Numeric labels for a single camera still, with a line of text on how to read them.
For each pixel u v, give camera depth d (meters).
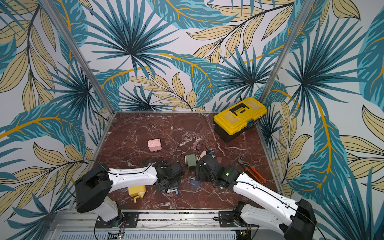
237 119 0.93
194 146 1.02
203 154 0.92
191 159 0.91
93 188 0.43
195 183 0.86
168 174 0.63
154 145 0.95
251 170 0.90
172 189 0.80
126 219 0.72
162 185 0.75
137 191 0.78
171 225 0.73
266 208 0.45
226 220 0.73
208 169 0.57
